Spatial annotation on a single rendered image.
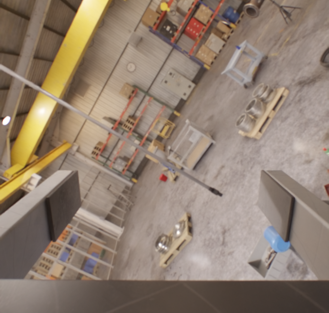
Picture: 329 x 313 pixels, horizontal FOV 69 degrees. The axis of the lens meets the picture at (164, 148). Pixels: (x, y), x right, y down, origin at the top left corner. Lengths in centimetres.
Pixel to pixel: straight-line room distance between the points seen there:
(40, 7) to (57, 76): 273
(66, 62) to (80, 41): 112
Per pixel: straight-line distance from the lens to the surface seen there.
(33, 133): 1309
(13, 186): 1248
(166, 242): 625
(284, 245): 227
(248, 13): 807
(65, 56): 1214
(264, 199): 17
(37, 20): 1218
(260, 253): 383
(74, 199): 16
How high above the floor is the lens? 248
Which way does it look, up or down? 10 degrees down
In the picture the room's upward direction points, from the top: 59 degrees counter-clockwise
